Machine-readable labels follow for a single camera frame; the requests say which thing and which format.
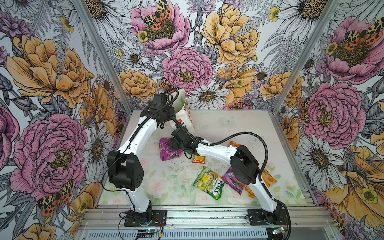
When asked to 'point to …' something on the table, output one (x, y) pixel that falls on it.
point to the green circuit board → (152, 230)
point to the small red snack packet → (199, 159)
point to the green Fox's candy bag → (210, 182)
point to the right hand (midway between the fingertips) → (176, 144)
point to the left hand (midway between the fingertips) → (171, 117)
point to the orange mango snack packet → (232, 143)
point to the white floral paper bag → (182, 114)
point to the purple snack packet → (166, 150)
